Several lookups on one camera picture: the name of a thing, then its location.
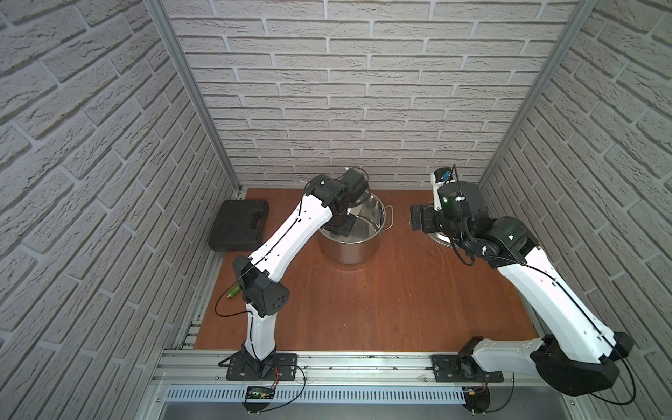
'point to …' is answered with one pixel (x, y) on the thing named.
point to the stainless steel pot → (361, 244)
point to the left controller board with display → (258, 392)
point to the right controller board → (477, 400)
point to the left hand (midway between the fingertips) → (331, 219)
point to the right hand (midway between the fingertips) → (432, 205)
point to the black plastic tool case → (240, 225)
